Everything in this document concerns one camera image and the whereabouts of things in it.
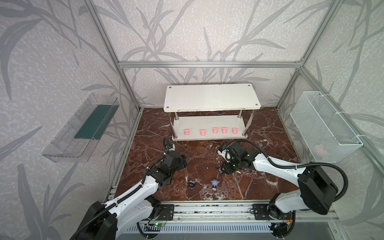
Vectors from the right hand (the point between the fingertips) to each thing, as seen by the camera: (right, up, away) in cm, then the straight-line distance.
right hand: (223, 163), depth 86 cm
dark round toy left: (-18, -9, -7) cm, 22 cm away
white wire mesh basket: (+41, +18, -23) cm, 51 cm away
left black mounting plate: (-30, -21, -13) cm, 39 cm away
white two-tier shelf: (-5, +32, +33) cm, 46 cm away
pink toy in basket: (+46, +10, -13) cm, 49 cm away
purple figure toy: (-6, -10, -6) cm, 12 cm away
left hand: (-24, +6, 0) cm, 24 cm away
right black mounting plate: (+17, -21, -13) cm, 30 cm away
